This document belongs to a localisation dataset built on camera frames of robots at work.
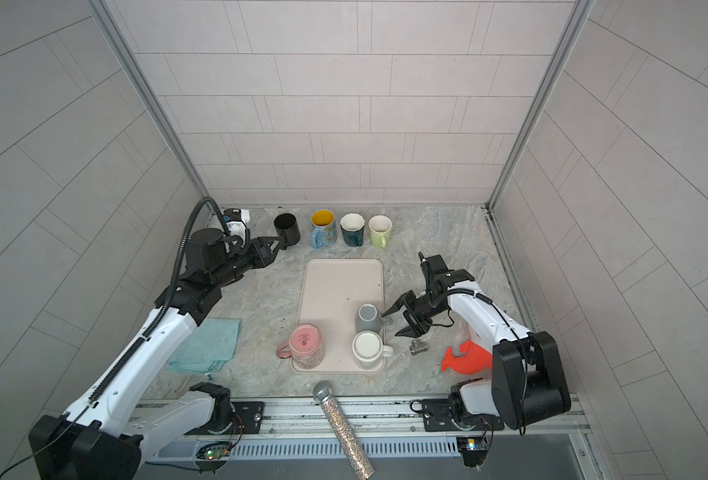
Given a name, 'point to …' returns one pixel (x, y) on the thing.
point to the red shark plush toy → (474, 360)
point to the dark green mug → (352, 226)
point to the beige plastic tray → (332, 290)
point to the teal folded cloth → (209, 347)
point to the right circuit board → (474, 450)
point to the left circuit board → (214, 451)
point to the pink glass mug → (305, 347)
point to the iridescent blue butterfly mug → (323, 231)
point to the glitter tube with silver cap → (323, 393)
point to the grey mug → (368, 318)
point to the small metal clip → (417, 347)
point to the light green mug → (379, 228)
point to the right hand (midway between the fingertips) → (388, 319)
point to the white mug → (368, 349)
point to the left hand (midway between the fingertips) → (284, 236)
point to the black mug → (288, 230)
